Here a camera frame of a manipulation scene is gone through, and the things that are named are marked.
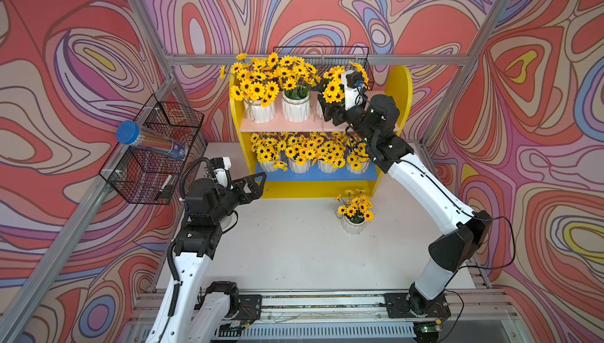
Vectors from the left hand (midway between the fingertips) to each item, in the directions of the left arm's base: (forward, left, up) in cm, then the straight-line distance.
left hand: (258, 178), depth 69 cm
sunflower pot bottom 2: (+13, -23, -3) cm, 27 cm away
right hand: (+18, -21, +17) cm, 32 cm away
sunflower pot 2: (+16, 0, -2) cm, 16 cm away
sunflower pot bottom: (+14, -12, -3) cm, 19 cm away
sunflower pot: (-2, -31, -16) cm, 35 cm away
